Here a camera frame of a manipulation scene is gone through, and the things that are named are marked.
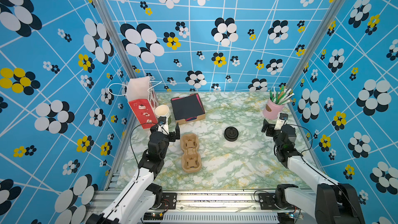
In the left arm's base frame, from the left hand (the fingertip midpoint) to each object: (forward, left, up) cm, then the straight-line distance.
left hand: (170, 121), depth 79 cm
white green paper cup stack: (+14, +8, -9) cm, 19 cm away
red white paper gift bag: (+11, +16, +5) cm, 20 cm away
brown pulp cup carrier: (-13, -11, -17) cm, 23 cm away
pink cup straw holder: (+17, -61, -11) cm, 64 cm away
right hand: (+4, -58, -4) cm, 58 cm away
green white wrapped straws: (+18, -64, -1) cm, 67 cm away
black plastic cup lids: (+2, -34, -16) cm, 38 cm away
